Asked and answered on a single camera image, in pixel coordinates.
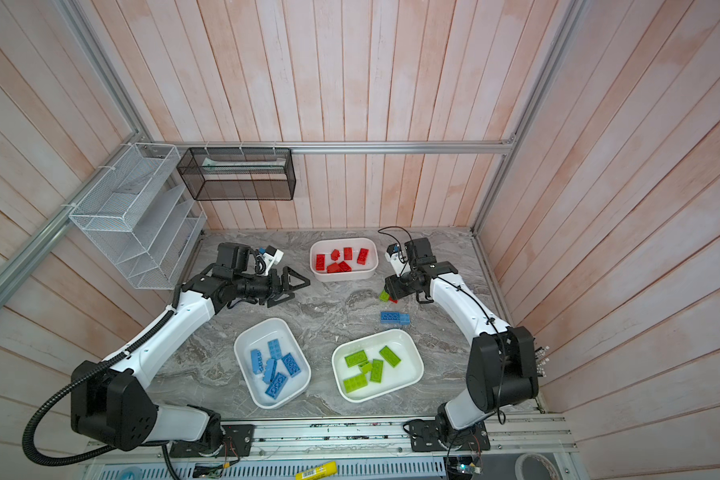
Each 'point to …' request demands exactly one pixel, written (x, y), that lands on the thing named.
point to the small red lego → (335, 254)
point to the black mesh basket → (238, 174)
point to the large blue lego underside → (389, 317)
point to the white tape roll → (518, 472)
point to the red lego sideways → (393, 301)
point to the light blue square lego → (405, 319)
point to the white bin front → (403, 344)
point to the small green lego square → (366, 368)
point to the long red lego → (348, 253)
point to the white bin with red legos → (325, 246)
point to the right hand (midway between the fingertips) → (395, 282)
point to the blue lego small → (275, 349)
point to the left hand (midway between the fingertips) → (301, 294)
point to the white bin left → (256, 336)
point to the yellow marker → (327, 469)
